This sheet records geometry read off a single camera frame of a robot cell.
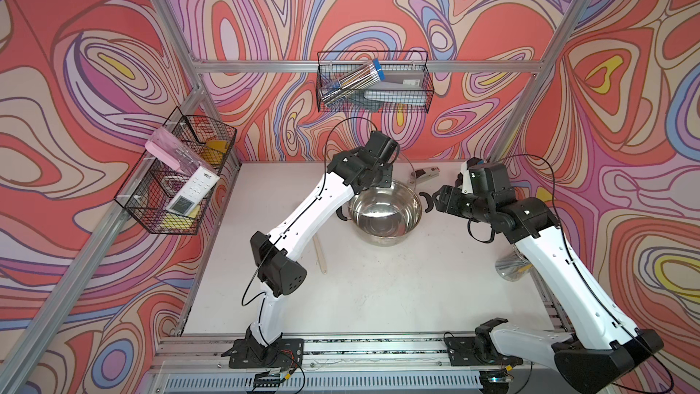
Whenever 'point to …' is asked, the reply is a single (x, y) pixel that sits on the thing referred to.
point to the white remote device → (193, 191)
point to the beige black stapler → (423, 174)
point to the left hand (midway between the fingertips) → (385, 173)
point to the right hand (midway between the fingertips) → (445, 206)
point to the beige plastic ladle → (320, 254)
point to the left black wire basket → (171, 186)
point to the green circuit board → (267, 380)
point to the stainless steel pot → (386, 216)
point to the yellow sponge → (214, 150)
